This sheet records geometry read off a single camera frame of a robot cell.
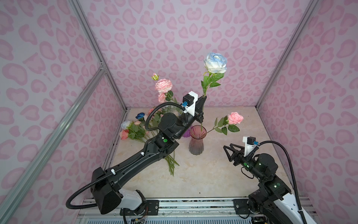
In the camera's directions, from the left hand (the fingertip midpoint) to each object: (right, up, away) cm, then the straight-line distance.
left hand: (206, 97), depth 56 cm
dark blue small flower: (-43, -6, +53) cm, 69 cm away
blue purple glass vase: (-7, -17, +21) cm, 27 cm away
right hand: (+13, -23, +15) cm, 30 cm away
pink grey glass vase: (-1, -17, +30) cm, 34 cm away
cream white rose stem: (-44, -17, +45) cm, 65 cm away
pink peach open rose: (-52, -19, +44) cm, 71 cm away
